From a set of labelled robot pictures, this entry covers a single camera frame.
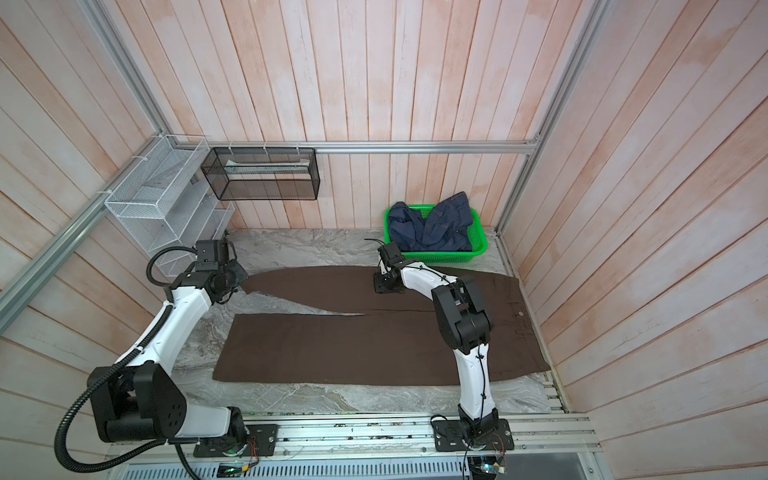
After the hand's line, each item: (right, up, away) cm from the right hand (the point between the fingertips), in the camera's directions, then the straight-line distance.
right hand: (380, 284), depth 102 cm
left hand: (-42, +3, -17) cm, 45 cm away
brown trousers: (+4, -16, -12) cm, 20 cm away
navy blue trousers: (+26, +21, +8) cm, 34 cm away
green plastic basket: (+37, +16, +5) cm, 40 cm away
